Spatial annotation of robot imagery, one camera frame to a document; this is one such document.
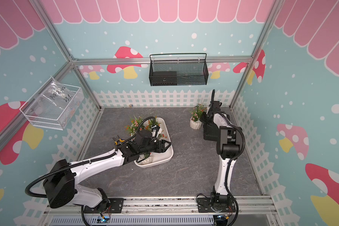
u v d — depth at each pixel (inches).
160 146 27.5
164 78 34.9
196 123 40.0
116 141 39.1
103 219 28.6
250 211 28.7
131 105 49.1
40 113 27.3
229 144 22.5
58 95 28.8
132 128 35.2
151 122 39.2
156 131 28.0
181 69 37.1
